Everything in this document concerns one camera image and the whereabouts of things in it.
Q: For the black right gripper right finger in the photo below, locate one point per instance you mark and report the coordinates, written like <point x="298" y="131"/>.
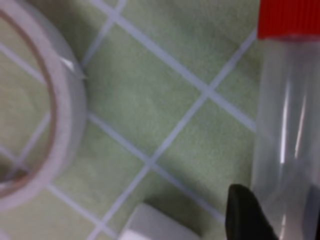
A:
<point x="311" y="216"/>

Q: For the clear tube red cap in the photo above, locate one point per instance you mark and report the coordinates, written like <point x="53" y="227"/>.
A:
<point x="286" y="160"/>

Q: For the centre white tape roll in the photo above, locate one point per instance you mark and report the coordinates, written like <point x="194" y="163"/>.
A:
<point x="68" y="102"/>

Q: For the white foam cube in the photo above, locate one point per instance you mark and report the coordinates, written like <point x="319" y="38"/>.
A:
<point x="148" y="223"/>

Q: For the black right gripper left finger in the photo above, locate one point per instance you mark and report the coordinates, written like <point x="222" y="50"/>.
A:
<point x="244" y="218"/>

